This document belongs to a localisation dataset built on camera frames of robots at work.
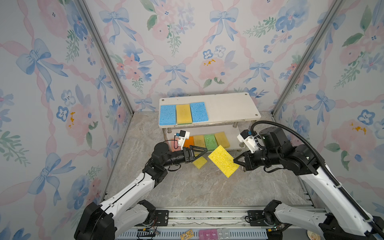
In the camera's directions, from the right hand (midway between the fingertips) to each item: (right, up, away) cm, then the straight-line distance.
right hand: (235, 160), depth 62 cm
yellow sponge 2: (-14, -8, +30) cm, 34 cm away
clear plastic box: (-4, -36, +7) cm, 36 cm away
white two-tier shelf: (-10, +17, +8) cm, 21 cm away
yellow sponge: (-6, +1, +1) cm, 6 cm away
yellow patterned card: (-21, -36, +6) cm, 42 cm away
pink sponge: (-24, +4, +3) cm, 25 cm away
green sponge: (-7, +5, +30) cm, 31 cm away
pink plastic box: (-11, -36, +7) cm, 38 cm away
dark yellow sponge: (+1, +6, +33) cm, 33 cm away
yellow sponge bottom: (-14, +5, +32) cm, 36 cm away
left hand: (-12, +2, +2) cm, 13 cm away
